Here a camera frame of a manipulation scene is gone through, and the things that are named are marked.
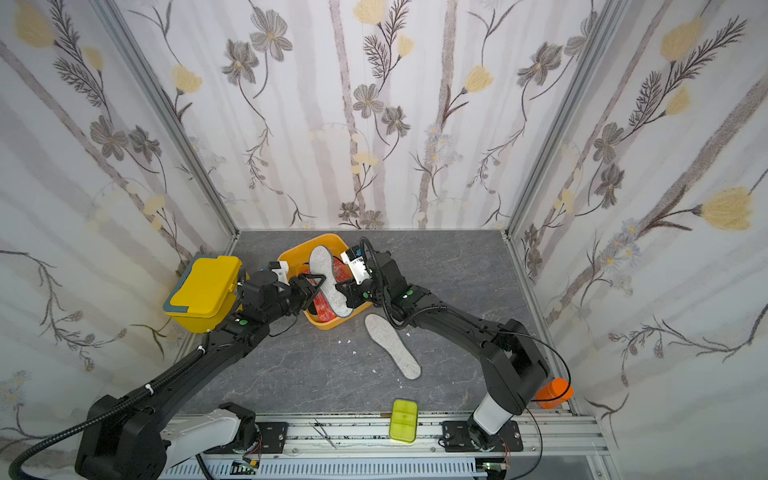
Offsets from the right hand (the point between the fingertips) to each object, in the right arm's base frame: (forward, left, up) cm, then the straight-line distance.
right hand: (339, 283), depth 76 cm
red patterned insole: (+3, +8, -21) cm, 23 cm away
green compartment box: (-29, -18, -21) cm, 40 cm away
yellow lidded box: (+1, +40, -10) cm, 41 cm away
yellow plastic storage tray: (+22, +23, -22) cm, 39 cm away
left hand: (+2, +4, -2) cm, 4 cm away
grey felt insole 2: (+8, +7, -3) cm, 11 cm away
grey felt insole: (-6, -13, -23) cm, 27 cm away
